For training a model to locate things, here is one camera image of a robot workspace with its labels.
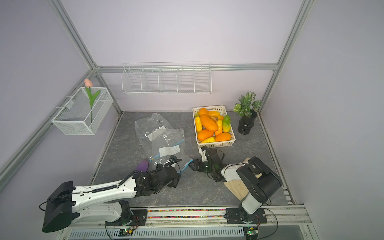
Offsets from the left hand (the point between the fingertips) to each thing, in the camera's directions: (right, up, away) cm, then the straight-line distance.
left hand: (172, 172), depth 80 cm
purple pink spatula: (-20, 0, +11) cm, 23 cm away
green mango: (+33, +26, +20) cm, 47 cm away
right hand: (+10, +2, +10) cm, 14 cm away
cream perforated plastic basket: (+19, +16, +19) cm, 31 cm away
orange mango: (+30, +18, +19) cm, 40 cm away
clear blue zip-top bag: (-6, +14, +14) cm, 21 cm away
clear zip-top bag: (-23, +22, +28) cm, 43 cm away
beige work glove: (+37, -10, +3) cm, 39 cm away
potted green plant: (+43, +35, +7) cm, 55 cm away
